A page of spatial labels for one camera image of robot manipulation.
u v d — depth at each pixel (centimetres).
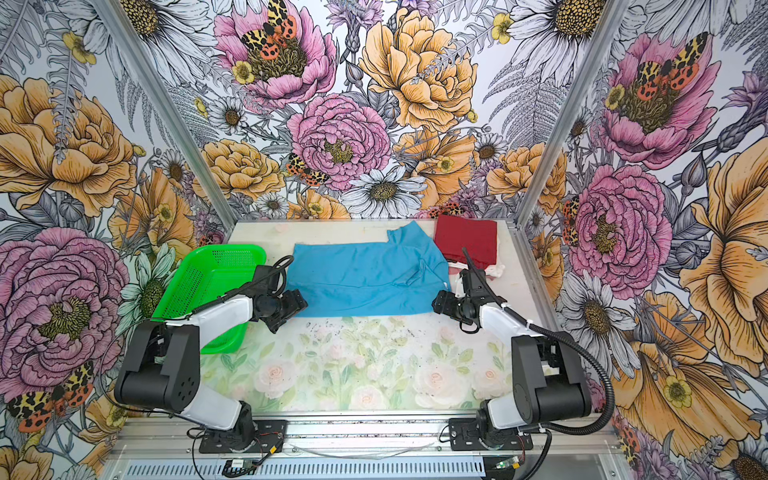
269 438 74
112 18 71
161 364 45
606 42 76
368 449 74
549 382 44
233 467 73
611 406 39
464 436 74
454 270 106
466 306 69
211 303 58
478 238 112
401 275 105
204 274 103
